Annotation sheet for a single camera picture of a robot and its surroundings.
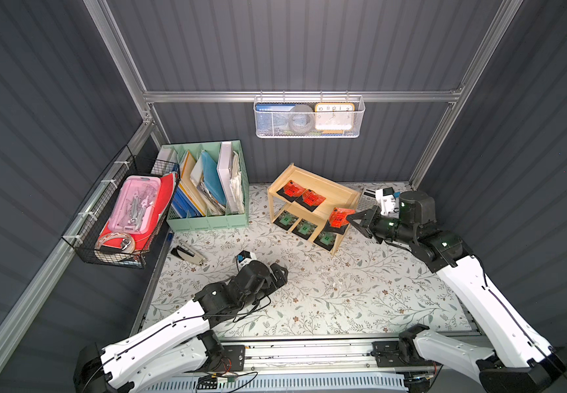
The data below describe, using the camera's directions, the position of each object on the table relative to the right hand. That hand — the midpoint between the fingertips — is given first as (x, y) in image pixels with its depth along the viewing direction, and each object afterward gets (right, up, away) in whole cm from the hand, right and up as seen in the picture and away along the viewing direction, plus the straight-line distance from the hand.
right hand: (353, 215), depth 67 cm
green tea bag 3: (-3, -11, +31) cm, 33 cm away
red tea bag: (-17, +8, +22) cm, 29 cm away
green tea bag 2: (-11, -7, +35) cm, 37 cm away
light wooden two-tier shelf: (0, +7, +22) cm, 23 cm away
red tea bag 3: (-4, -2, +2) cm, 5 cm away
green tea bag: (-19, -3, +38) cm, 43 cm away
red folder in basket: (-59, -7, +1) cm, 59 cm away
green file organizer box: (-48, +8, +28) cm, 56 cm away
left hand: (-20, -19, +7) cm, 29 cm away
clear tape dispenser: (-63, -9, 0) cm, 63 cm away
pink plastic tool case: (-63, +3, +5) cm, 64 cm away
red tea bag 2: (-10, +5, +20) cm, 23 cm away
